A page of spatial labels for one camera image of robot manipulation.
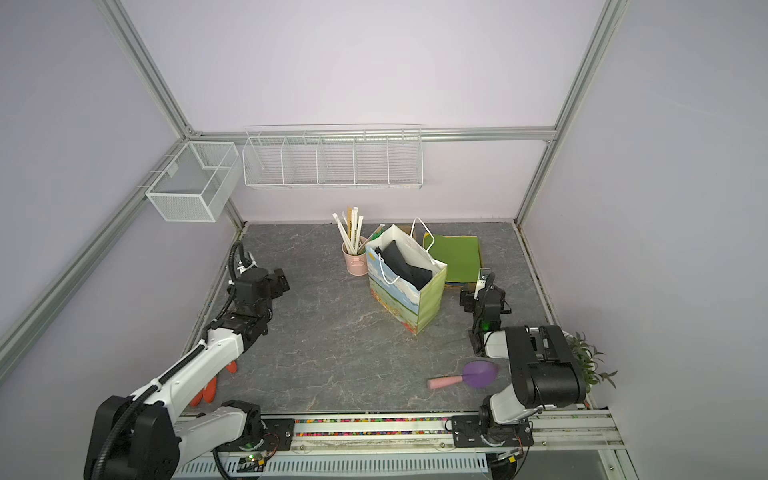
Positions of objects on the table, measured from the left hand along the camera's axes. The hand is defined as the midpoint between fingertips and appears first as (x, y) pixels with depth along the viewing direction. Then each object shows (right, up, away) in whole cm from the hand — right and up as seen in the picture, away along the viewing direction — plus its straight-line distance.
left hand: (264, 276), depth 84 cm
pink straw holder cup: (+24, +3, +15) cm, 29 cm away
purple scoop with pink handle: (+61, -27, -1) cm, 67 cm away
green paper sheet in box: (+61, +6, +22) cm, 65 cm away
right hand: (+66, -4, +9) cm, 66 cm away
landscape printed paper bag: (+42, -8, -6) cm, 43 cm away
